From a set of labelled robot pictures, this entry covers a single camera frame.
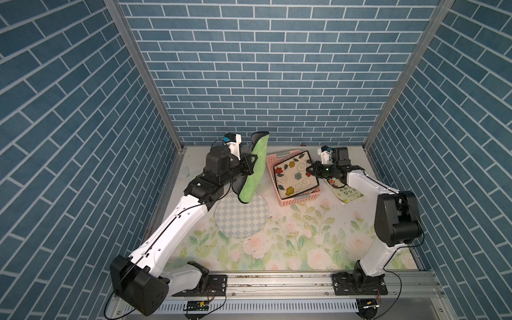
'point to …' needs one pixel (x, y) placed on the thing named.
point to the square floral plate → (292, 177)
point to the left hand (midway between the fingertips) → (262, 157)
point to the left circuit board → (198, 305)
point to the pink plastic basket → (273, 159)
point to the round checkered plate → (238, 220)
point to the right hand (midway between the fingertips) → (308, 169)
